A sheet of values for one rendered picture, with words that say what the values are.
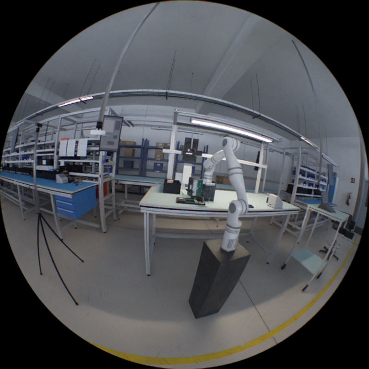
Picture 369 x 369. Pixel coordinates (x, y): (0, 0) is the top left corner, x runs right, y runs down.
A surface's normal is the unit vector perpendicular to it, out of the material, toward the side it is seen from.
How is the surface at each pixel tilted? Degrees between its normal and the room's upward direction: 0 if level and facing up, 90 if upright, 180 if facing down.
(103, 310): 0
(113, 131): 101
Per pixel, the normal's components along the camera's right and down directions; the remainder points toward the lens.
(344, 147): -0.99, -0.09
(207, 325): 0.11, -0.98
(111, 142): 0.48, 0.37
